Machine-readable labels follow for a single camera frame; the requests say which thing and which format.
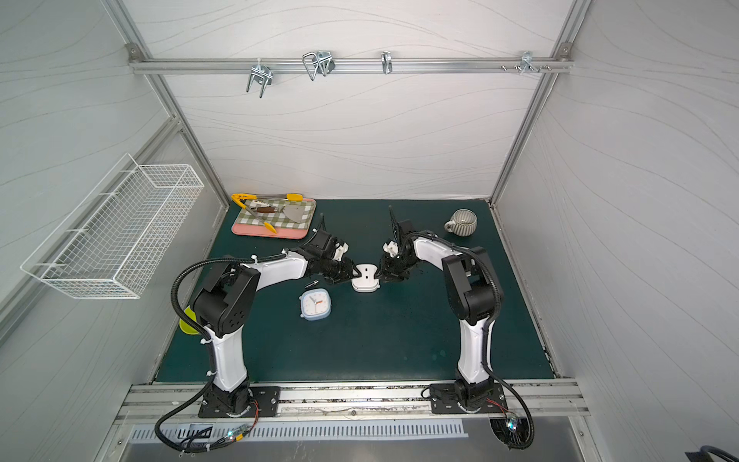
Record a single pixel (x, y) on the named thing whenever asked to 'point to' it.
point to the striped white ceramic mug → (463, 222)
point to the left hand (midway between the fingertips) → (360, 277)
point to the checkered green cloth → (275, 218)
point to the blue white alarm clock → (316, 304)
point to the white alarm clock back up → (367, 282)
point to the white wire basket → (114, 239)
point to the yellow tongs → (292, 196)
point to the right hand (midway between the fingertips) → (380, 275)
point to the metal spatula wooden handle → (293, 212)
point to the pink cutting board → (282, 232)
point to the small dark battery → (312, 284)
